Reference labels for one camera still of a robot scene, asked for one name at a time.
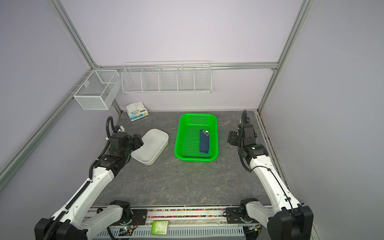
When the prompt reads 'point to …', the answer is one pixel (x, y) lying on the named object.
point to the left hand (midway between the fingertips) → (136, 139)
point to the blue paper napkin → (204, 142)
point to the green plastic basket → (187, 142)
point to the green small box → (159, 227)
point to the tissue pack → (136, 111)
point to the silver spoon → (206, 132)
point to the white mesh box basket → (101, 90)
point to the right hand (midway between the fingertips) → (237, 135)
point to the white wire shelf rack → (167, 77)
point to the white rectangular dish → (154, 141)
